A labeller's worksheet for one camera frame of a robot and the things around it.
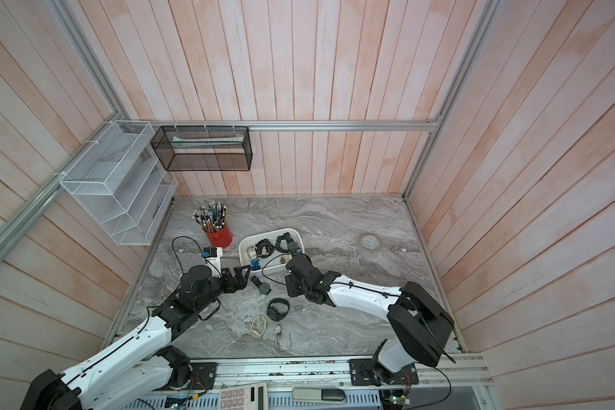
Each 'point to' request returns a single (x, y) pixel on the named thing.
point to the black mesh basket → (203, 148)
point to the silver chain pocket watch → (277, 341)
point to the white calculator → (246, 397)
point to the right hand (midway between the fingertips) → (291, 279)
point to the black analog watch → (263, 288)
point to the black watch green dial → (292, 254)
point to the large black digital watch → (278, 308)
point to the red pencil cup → (221, 238)
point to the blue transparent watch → (254, 265)
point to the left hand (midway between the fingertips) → (241, 271)
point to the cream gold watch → (284, 259)
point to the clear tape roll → (370, 243)
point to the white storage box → (272, 261)
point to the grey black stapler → (318, 395)
